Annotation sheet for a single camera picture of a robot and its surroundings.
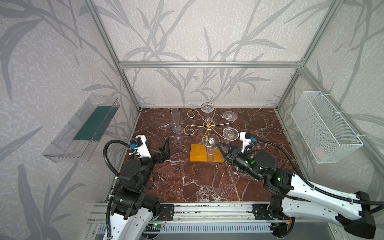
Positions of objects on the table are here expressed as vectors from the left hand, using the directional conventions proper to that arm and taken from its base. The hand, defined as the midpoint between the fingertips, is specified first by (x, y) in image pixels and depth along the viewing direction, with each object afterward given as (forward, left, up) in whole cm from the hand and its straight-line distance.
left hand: (163, 136), depth 65 cm
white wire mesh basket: (-2, -70, +3) cm, 70 cm away
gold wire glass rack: (+7, -20, -1) cm, 21 cm away
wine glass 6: (+1, -30, +1) cm, 30 cm away
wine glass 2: (+19, -1, -33) cm, 37 cm away
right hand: (-4, -23, +3) cm, 24 cm away
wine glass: (+26, 0, -17) cm, 30 cm away
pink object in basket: (-1, -75, -11) cm, 76 cm away
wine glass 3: (+15, -20, 0) cm, 25 cm away
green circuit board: (-31, +6, -34) cm, 46 cm away
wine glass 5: (-3, -21, +2) cm, 21 cm away
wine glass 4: (+12, -31, 0) cm, 33 cm away
